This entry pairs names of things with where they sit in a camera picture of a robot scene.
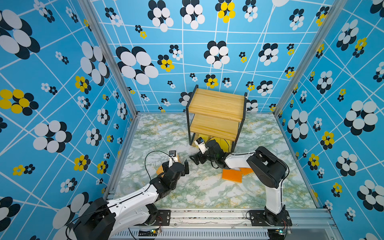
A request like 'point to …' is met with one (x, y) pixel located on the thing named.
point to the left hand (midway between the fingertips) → (181, 161)
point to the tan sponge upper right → (178, 158)
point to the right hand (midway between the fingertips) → (196, 152)
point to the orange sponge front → (232, 175)
